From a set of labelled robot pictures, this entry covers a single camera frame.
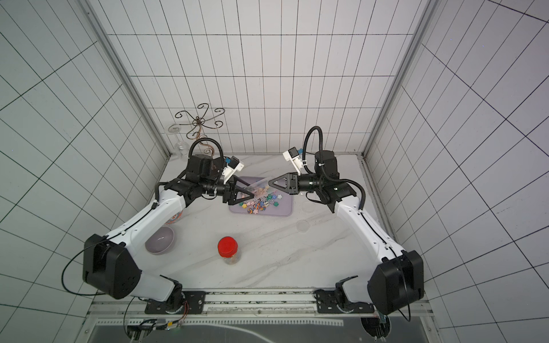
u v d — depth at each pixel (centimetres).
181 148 92
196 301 73
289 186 64
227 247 75
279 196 100
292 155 64
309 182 62
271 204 98
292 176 63
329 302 72
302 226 92
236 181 74
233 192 66
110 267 41
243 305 73
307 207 98
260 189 68
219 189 66
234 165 67
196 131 89
